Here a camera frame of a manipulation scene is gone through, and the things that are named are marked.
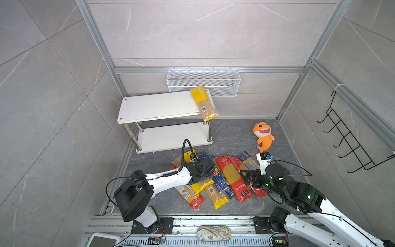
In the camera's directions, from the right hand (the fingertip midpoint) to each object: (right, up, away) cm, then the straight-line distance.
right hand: (247, 170), depth 71 cm
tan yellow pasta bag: (-36, -1, +23) cm, 43 cm away
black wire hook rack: (+43, +11, -8) cm, 45 cm away
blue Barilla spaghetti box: (-11, -10, +11) cm, 19 cm away
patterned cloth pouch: (-16, -28, -2) cm, 32 cm away
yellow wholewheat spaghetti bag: (-24, -12, +11) cm, 29 cm away
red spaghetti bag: (+2, -3, +19) cm, 19 cm away
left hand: (-19, -5, +15) cm, 25 cm away
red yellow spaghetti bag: (-2, -10, +9) cm, 14 cm away
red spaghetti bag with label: (-29, -15, +10) cm, 34 cm away
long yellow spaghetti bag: (-18, -12, +11) cm, 24 cm away
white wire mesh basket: (-8, +51, +30) cm, 60 cm away
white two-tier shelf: (-52, +25, +47) cm, 75 cm away
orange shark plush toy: (+20, +19, +30) cm, 41 cm away
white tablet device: (-66, -30, -5) cm, 72 cm away
